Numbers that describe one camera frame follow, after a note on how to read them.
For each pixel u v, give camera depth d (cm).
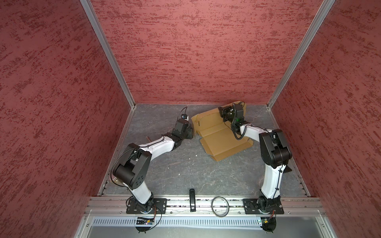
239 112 77
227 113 88
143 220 72
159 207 74
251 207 74
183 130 73
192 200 73
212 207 74
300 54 90
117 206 76
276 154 53
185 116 82
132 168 46
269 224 71
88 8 71
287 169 85
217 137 100
